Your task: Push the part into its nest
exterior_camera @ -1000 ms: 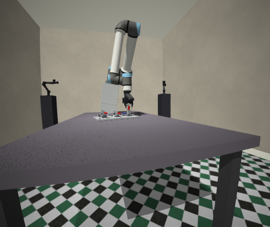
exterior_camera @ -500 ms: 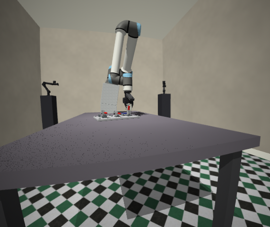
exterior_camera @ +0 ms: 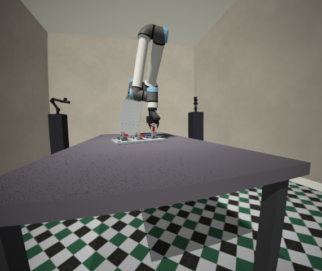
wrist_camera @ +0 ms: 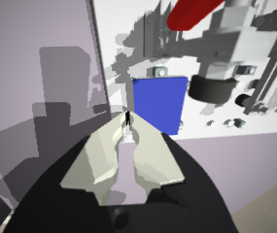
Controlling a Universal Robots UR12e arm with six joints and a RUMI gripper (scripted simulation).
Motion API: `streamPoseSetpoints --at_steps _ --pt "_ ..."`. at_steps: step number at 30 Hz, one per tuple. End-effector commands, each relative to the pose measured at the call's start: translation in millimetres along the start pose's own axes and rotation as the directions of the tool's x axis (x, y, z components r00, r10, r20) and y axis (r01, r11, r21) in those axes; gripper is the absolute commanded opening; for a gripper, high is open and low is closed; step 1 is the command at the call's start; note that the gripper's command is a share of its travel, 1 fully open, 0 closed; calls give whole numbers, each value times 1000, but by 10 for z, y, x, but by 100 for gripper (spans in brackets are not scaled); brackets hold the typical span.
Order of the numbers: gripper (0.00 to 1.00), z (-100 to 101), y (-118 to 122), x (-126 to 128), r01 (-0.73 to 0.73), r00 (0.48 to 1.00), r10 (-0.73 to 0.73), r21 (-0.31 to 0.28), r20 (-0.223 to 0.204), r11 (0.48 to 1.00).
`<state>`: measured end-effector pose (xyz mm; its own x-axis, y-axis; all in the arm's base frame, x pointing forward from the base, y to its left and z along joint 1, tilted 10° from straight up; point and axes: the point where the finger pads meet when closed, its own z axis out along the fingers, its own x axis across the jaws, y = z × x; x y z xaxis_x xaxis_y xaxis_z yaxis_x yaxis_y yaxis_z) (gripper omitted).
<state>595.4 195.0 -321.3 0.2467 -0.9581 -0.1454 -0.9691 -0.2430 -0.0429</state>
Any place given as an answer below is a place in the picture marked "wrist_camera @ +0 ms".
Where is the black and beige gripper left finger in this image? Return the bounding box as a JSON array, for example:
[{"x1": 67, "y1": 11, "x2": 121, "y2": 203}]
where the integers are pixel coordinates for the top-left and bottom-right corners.
[{"x1": 2, "y1": 111, "x2": 128, "y2": 233}]

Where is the toggle clamp with red handle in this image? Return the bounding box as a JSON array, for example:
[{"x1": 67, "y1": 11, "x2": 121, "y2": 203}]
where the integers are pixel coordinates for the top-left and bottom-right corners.
[{"x1": 234, "y1": 10, "x2": 277, "y2": 116}]

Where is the blue flat plate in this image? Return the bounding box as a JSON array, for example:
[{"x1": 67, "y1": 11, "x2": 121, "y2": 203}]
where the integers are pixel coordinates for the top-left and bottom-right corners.
[{"x1": 132, "y1": 75, "x2": 188, "y2": 136}]

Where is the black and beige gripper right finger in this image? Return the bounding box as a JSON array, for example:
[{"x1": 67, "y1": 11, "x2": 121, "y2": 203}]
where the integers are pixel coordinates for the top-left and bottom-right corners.
[{"x1": 128, "y1": 111, "x2": 239, "y2": 233}]

